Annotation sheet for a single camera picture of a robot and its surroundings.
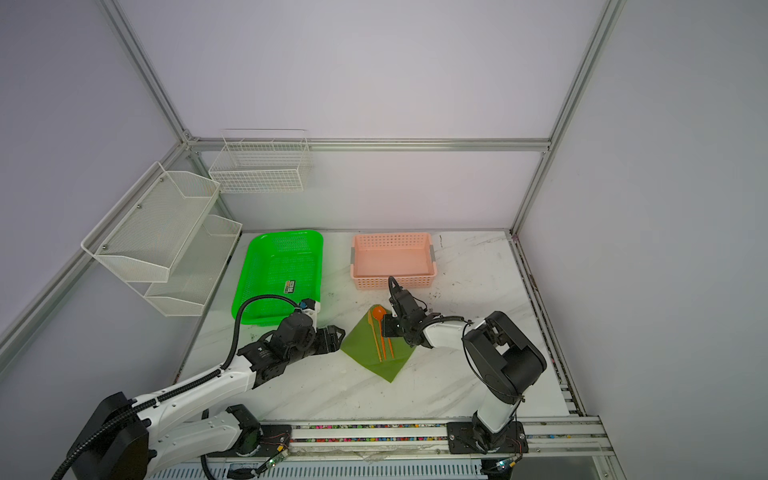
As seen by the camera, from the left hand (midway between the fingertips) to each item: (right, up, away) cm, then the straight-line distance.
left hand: (334, 335), depth 83 cm
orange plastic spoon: (+12, +4, +12) cm, 18 cm away
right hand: (+13, +1, +9) cm, 16 cm away
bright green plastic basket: (-25, +20, +28) cm, 42 cm away
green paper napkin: (+13, -7, +4) cm, 16 cm away
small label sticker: (-20, +12, +21) cm, 31 cm away
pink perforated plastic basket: (+10, +22, +29) cm, 38 cm away
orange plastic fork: (+16, -5, +5) cm, 17 cm away
